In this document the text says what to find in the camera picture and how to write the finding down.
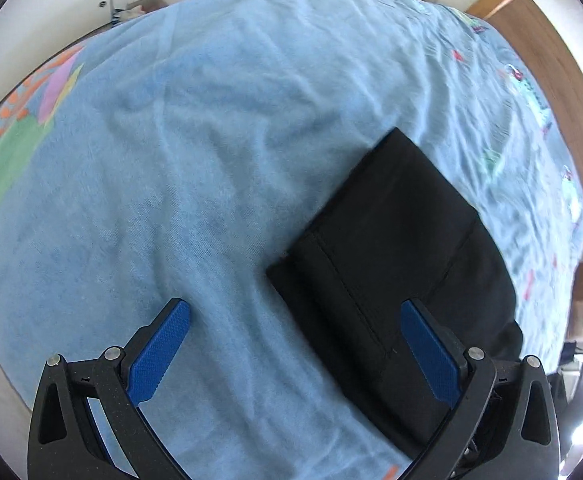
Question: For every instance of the black pants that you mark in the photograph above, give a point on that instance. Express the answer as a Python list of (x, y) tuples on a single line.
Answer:
[(396, 240)]

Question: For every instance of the wooden headboard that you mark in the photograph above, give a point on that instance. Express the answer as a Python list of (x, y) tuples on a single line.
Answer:
[(561, 60)]

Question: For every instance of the small plush toy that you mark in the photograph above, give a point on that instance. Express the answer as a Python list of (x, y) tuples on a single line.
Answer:
[(130, 11)]

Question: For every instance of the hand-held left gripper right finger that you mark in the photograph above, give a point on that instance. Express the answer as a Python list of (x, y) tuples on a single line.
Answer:
[(431, 355)]

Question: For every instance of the blue printed bed blanket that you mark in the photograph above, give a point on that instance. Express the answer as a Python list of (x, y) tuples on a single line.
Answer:
[(196, 160)]

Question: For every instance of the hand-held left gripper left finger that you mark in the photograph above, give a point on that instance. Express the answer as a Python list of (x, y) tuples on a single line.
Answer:
[(161, 355)]

